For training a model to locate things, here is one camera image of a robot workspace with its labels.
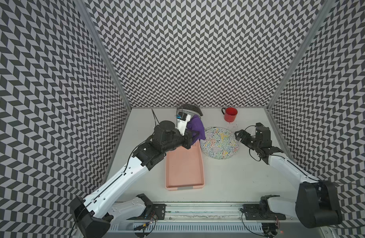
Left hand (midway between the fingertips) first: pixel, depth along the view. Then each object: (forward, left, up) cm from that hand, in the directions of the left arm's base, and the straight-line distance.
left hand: (197, 134), depth 66 cm
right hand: (+10, -26, -19) cm, 34 cm away
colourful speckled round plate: (+12, -16, -28) cm, 35 cm away
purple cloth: (+4, +1, +1) cm, 4 cm away
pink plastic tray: (-3, +7, -34) cm, 35 cm away
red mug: (+37, -27, -26) cm, 53 cm away
